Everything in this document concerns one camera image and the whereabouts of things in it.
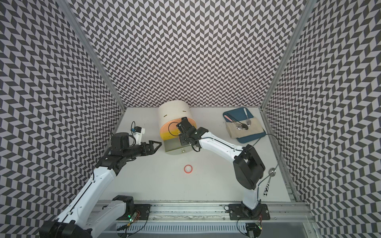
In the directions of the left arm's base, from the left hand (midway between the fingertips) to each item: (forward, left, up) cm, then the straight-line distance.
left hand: (155, 146), depth 78 cm
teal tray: (+38, -57, -17) cm, 70 cm away
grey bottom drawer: (+5, -7, -9) cm, 13 cm away
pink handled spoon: (+25, -52, -16) cm, 60 cm away
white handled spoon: (+29, -60, -16) cm, 68 cm away
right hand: (+8, -16, -5) cm, 18 cm away
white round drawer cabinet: (+17, -7, +6) cm, 19 cm away
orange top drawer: (+1, -11, +17) cm, 20 cm away
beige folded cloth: (+21, -61, -14) cm, 66 cm away
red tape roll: (-6, -16, -17) cm, 24 cm away
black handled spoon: (+26, -57, -17) cm, 65 cm away
